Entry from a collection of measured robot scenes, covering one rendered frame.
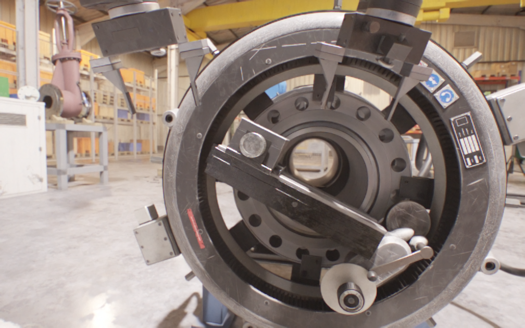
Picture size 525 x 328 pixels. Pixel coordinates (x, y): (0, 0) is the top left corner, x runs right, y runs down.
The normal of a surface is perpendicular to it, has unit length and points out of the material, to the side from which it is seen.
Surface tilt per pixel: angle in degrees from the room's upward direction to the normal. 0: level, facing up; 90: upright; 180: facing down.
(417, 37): 114
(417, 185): 90
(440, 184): 92
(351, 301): 90
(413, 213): 90
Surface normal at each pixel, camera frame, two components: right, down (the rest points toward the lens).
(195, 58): -0.11, 0.47
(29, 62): 0.96, 0.04
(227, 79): -0.18, 0.07
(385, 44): -0.98, -0.12
